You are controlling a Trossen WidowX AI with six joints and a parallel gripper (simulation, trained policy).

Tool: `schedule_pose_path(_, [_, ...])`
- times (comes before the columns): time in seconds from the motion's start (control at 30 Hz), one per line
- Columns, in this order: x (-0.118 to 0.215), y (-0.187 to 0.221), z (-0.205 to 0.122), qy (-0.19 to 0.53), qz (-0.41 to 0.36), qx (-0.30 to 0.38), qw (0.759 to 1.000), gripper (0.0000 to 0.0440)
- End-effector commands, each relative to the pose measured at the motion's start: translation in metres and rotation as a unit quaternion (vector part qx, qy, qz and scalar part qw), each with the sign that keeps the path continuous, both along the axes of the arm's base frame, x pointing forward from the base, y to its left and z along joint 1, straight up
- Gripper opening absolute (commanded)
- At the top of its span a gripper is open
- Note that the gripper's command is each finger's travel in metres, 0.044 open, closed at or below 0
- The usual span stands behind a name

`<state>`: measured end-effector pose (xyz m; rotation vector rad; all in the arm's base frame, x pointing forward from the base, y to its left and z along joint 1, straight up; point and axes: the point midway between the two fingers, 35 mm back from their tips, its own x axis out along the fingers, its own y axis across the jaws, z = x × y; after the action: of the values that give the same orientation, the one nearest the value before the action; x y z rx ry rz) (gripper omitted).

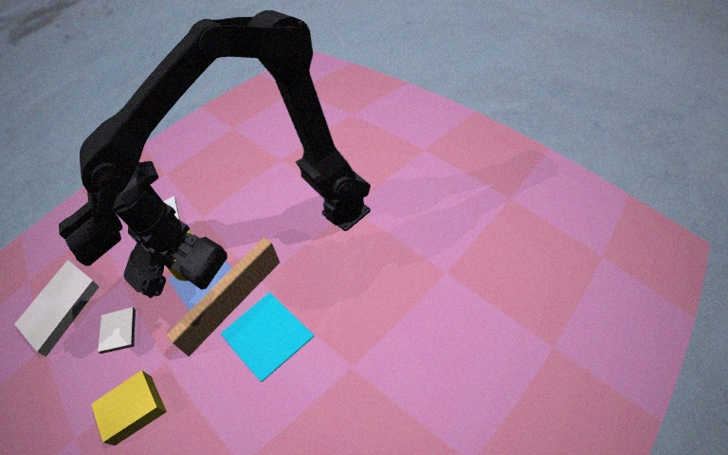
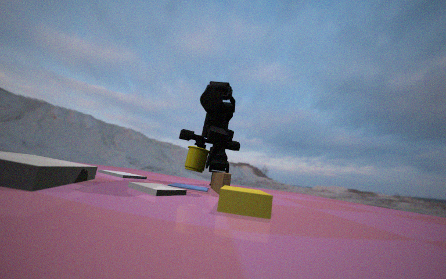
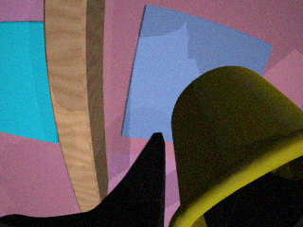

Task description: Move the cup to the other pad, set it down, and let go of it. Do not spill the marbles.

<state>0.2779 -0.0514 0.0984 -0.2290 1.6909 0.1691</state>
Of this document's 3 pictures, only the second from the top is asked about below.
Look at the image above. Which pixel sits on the long wooden bar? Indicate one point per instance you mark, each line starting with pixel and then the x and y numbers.
pixel 219 180

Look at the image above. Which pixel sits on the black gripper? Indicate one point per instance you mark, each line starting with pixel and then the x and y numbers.
pixel 200 140

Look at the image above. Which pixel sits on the yellow rectangular block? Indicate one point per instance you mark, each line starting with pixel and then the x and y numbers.
pixel 245 202

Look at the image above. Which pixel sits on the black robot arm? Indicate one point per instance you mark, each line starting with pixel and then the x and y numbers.
pixel 212 101

